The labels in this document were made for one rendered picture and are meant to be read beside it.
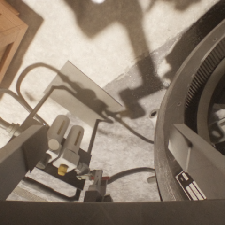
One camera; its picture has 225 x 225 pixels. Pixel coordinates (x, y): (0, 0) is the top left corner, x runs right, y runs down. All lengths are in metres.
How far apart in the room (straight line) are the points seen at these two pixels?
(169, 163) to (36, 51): 0.87
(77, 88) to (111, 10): 0.45
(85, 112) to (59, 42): 0.46
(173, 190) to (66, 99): 0.89
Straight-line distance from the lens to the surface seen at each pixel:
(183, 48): 0.88
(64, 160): 0.71
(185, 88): 0.43
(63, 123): 0.79
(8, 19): 0.88
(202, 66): 0.49
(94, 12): 0.84
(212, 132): 0.87
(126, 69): 0.89
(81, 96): 1.02
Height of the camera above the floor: 0.81
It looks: 50 degrees down
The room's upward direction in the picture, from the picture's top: 170 degrees counter-clockwise
